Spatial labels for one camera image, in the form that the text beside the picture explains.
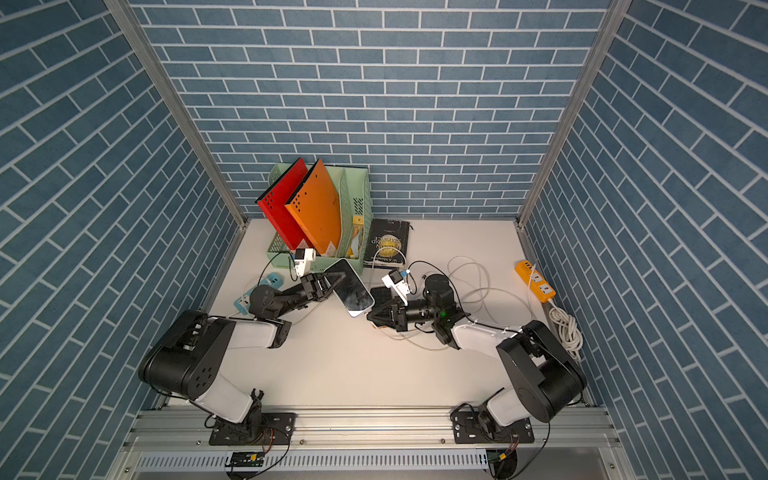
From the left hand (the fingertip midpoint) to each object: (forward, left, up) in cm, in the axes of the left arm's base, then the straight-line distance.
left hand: (350, 285), depth 74 cm
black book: (+30, -8, -19) cm, 37 cm away
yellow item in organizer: (+29, +4, -20) cm, 35 cm away
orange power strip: (+12, -59, -18) cm, 63 cm away
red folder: (+25, +25, +5) cm, 36 cm away
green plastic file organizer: (+43, +3, -4) cm, 43 cm away
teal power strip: (+6, +37, -21) cm, 43 cm away
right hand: (-7, -6, -6) cm, 11 cm away
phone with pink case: (0, 0, -1) cm, 1 cm away
